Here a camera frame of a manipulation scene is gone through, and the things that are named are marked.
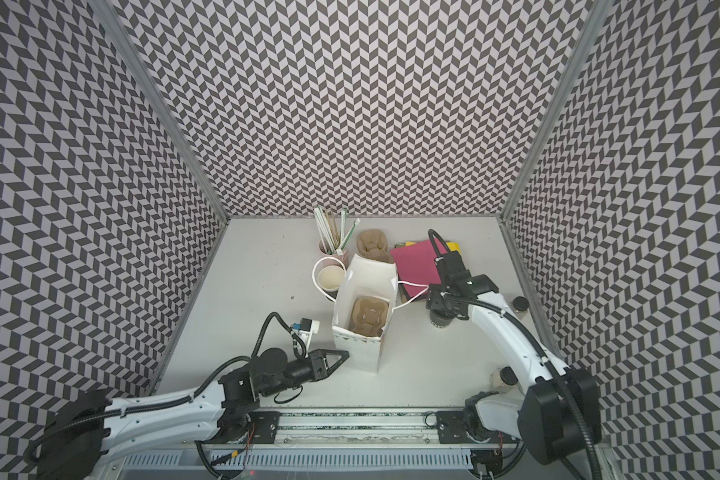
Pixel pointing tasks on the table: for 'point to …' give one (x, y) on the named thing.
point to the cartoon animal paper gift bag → (364, 277)
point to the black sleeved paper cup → (328, 274)
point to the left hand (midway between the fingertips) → (349, 359)
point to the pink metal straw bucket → (343, 257)
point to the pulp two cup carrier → (369, 314)
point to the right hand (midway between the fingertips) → (445, 308)
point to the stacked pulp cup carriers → (373, 243)
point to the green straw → (356, 222)
